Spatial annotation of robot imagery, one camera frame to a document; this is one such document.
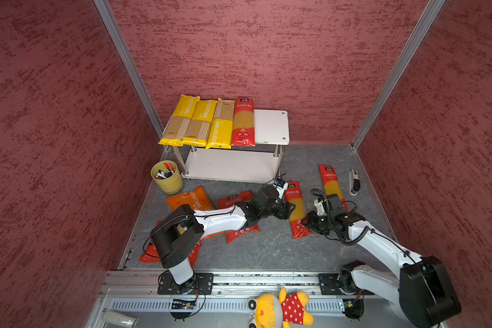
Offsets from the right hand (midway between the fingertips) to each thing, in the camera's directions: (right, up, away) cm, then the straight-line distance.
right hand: (302, 227), depth 85 cm
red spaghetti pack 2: (+19, +17, +18) cm, 31 cm away
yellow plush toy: (-12, -20, -21) cm, 32 cm away
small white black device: (+30, +18, +15) cm, 38 cm away
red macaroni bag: (-31, +10, +7) cm, 33 cm away
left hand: (-6, +9, -2) cm, 11 cm away
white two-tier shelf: (-18, +27, +18) cm, 37 cm away
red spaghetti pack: (-1, +12, +12) cm, 17 cm away
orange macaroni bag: (-47, +11, +6) cm, 49 cm away
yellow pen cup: (-61, +21, +7) cm, 65 cm away
